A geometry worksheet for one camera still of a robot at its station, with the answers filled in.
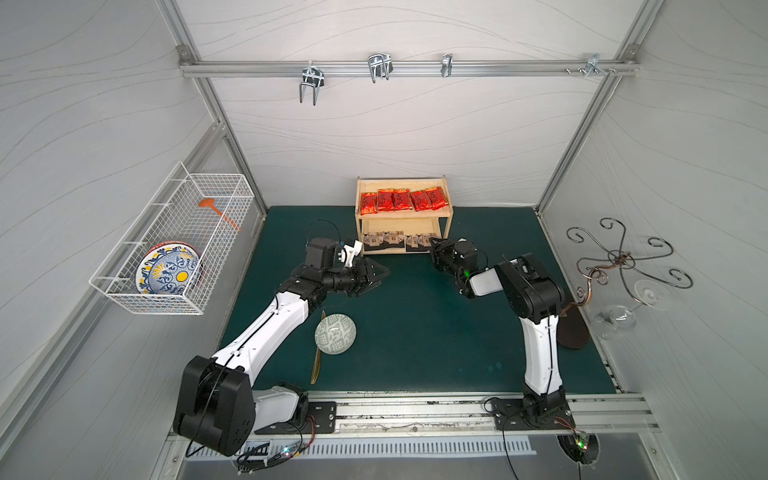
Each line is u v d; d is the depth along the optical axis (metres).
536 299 0.56
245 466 0.69
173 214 0.70
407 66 0.81
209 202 0.79
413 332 0.87
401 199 0.92
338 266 0.69
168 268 0.62
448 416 0.75
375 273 0.70
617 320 0.66
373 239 1.08
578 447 0.71
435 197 0.93
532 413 0.66
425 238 1.07
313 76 0.78
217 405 0.40
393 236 1.09
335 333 0.86
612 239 0.72
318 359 0.84
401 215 0.91
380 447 0.70
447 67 0.78
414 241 1.08
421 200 0.93
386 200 0.93
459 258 0.84
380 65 0.77
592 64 0.77
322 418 0.74
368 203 0.90
